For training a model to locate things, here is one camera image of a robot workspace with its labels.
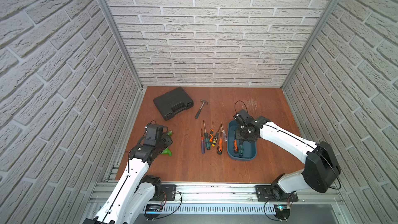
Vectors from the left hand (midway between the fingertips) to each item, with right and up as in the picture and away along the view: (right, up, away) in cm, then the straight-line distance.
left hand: (170, 135), depth 80 cm
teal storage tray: (+45, -10, +9) cm, 47 cm away
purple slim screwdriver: (+17, -9, +8) cm, 21 cm away
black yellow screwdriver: (+25, -4, +12) cm, 28 cm away
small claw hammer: (+14, +11, +24) cm, 30 cm away
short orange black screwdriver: (+22, -2, +12) cm, 26 cm away
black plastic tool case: (-5, +17, +23) cm, 29 cm away
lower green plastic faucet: (-3, -11, +5) cm, 12 cm away
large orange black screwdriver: (+27, -9, +6) cm, 29 cm away
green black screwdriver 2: (+19, -4, +10) cm, 22 cm away
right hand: (+39, -2, +6) cm, 39 cm away
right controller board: (+55, -34, -9) cm, 65 cm away
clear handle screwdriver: (+30, -2, +14) cm, 33 cm away
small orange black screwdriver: (+36, -8, +8) cm, 38 cm away
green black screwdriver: (+39, -9, +7) cm, 41 cm away
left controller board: (-6, -33, -10) cm, 35 cm away
